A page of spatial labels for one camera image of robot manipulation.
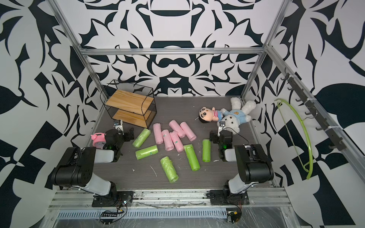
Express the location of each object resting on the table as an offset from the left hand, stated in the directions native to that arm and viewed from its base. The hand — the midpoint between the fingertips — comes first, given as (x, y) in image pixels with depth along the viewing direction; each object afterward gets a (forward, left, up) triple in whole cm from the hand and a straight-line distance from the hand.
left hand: (124, 126), depth 94 cm
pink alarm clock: (-11, +12, +3) cm, 16 cm away
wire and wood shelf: (+13, -4, +9) cm, 16 cm away
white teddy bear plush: (+5, -76, +2) cm, 76 cm away
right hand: (-3, -63, -2) cm, 63 cm away
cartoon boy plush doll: (+6, -55, +1) cm, 55 cm away
